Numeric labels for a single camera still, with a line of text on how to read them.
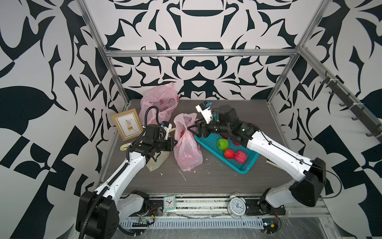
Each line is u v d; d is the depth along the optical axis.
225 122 0.56
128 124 0.94
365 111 0.56
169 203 0.74
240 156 0.85
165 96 1.12
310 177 0.40
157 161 0.70
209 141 0.99
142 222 0.69
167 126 0.74
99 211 0.40
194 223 0.71
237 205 0.72
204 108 0.62
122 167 0.48
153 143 0.63
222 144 0.89
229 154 0.87
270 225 0.71
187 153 0.78
